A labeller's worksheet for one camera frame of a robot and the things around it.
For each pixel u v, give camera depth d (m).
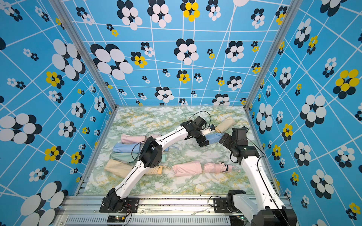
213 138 0.96
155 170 0.83
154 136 0.99
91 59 0.91
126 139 0.94
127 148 0.91
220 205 0.73
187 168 0.87
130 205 0.73
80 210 0.73
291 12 0.70
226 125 1.05
